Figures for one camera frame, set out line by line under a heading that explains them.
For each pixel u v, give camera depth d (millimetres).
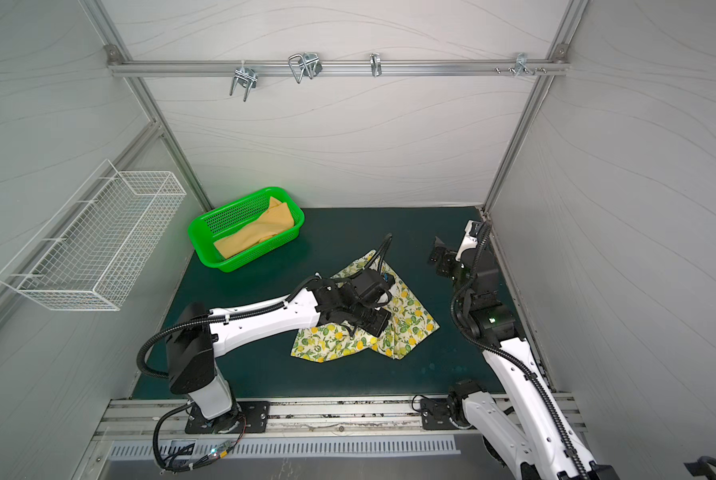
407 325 884
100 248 689
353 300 594
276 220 1131
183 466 672
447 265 630
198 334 499
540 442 391
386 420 736
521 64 764
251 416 733
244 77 801
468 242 611
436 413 737
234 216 1111
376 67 781
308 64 764
